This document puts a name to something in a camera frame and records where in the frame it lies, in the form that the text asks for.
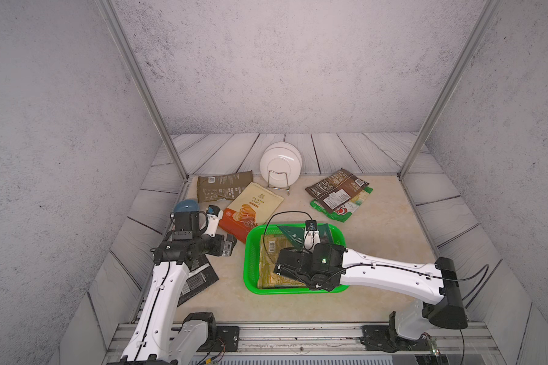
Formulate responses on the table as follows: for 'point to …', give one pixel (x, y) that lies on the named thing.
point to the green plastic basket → (294, 233)
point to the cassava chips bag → (250, 207)
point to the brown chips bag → (336, 190)
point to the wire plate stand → (288, 190)
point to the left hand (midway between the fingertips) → (225, 236)
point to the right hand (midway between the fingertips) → (307, 257)
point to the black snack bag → (202, 274)
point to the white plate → (281, 164)
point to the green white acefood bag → (344, 212)
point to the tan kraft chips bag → (269, 246)
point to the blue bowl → (187, 205)
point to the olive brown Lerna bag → (223, 186)
